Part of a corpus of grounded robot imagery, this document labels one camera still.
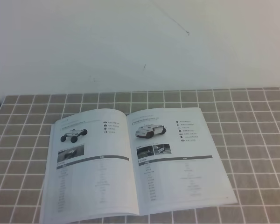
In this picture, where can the grey checked tablecloth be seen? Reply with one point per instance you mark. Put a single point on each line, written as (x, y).
(244, 124)

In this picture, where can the white robot catalogue book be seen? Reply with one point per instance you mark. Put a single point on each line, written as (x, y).
(104, 163)

